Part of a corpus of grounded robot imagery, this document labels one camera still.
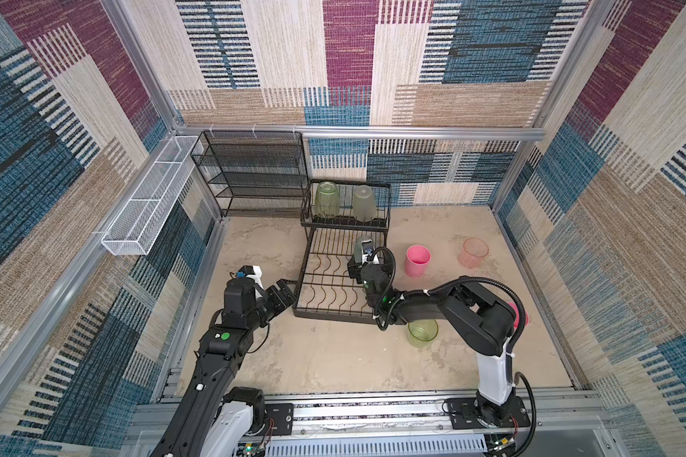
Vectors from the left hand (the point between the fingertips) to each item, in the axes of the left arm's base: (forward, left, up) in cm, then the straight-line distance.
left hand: (291, 286), depth 77 cm
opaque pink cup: (+14, -38, -9) cm, 41 cm away
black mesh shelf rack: (+50, +19, -2) cm, 54 cm away
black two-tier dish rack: (+26, -13, +1) cm, 29 cm away
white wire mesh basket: (+8, +37, +15) cm, 41 cm away
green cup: (+25, -9, +8) cm, 28 cm away
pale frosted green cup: (+24, -21, +7) cm, 32 cm away
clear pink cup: (+20, -59, -13) cm, 64 cm away
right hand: (+16, -22, -8) cm, 29 cm away
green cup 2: (-7, -37, -18) cm, 42 cm away
